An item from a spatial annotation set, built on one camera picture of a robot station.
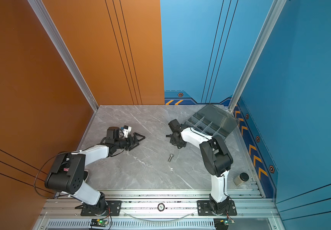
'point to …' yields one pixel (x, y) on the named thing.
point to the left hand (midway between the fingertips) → (142, 139)
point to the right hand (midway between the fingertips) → (174, 143)
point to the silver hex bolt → (171, 155)
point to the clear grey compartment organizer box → (213, 119)
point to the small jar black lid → (241, 178)
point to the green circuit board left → (99, 222)
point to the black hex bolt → (168, 135)
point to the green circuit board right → (227, 221)
